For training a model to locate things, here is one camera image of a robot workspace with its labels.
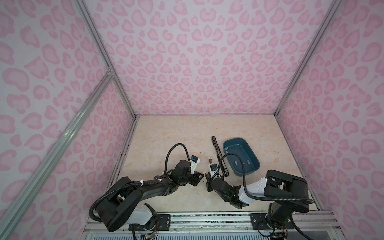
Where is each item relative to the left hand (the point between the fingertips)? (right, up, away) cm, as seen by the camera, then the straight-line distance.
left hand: (203, 173), depth 84 cm
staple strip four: (+28, +5, +9) cm, 30 cm away
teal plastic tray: (+24, +14, +16) cm, 32 cm away
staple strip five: (+21, +3, +12) cm, 25 cm away
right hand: (+2, -2, +2) cm, 3 cm away
